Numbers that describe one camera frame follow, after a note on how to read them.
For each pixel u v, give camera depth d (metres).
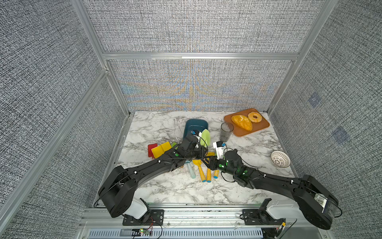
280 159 0.92
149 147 0.98
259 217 0.65
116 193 0.42
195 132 0.73
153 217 0.73
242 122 1.08
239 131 1.08
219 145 0.74
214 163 0.70
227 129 1.06
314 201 0.42
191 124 1.07
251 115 1.16
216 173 0.73
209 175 0.86
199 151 0.67
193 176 0.86
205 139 0.82
